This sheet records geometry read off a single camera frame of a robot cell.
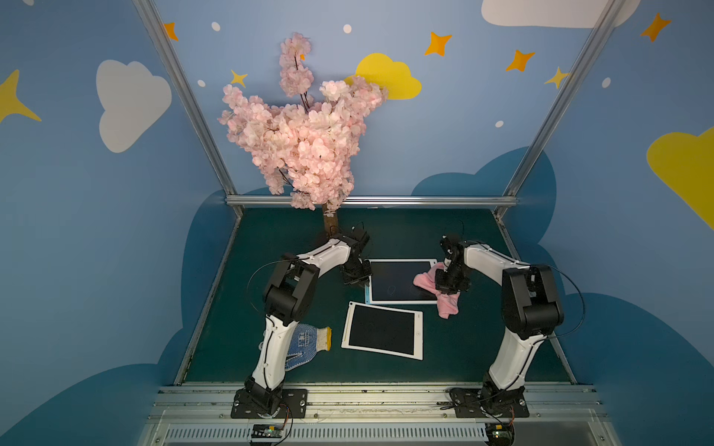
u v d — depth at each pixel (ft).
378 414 2.43
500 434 2.40
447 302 2.98
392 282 3.23
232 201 3.79
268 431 2.35
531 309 1.69
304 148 1.95
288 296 1.85
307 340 2.82
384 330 2.93
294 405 2.44
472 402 2.44
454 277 2.74
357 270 2.90
